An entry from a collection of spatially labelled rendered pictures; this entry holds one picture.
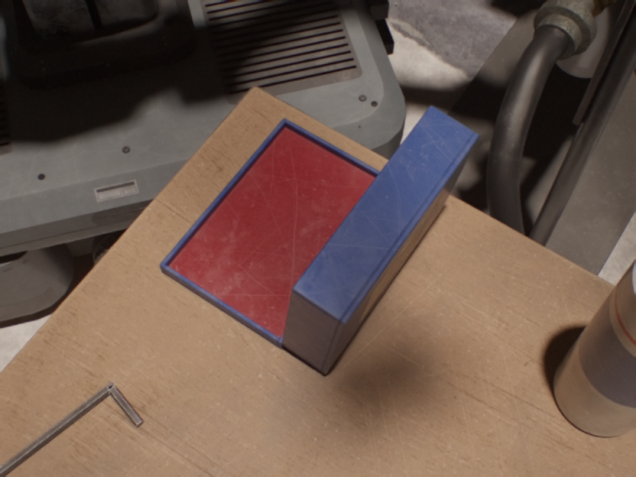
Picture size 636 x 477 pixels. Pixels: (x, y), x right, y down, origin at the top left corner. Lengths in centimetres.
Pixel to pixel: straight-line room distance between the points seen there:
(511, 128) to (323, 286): 34
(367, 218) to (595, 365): 16
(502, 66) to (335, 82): 43
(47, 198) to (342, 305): 53
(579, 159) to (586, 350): 47
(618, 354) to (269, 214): 28
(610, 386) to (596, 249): 69
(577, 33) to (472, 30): 59
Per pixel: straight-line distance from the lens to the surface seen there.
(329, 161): 69
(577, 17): 84
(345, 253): 52
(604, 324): 52
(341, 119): 98
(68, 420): 62
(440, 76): 136
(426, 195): 55
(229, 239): 66
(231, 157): 70
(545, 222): 112
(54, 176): 98
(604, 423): 60
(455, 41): 140
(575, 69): 107
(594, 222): 125
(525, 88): 80
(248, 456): 60
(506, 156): 80
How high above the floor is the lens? 105
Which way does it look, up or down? 62 degrees down
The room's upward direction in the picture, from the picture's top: straight up
